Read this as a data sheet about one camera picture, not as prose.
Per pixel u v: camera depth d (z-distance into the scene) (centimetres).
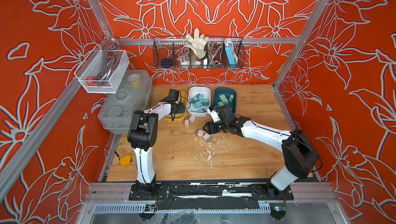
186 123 95
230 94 110
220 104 107
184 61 92
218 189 75
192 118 98
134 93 89
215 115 72
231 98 108
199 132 92
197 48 92
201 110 101
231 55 87
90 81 69
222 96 110
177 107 86
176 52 101
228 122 67
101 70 76
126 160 81
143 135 53
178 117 94
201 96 110
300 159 45
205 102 107
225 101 107
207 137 90
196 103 104
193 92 112
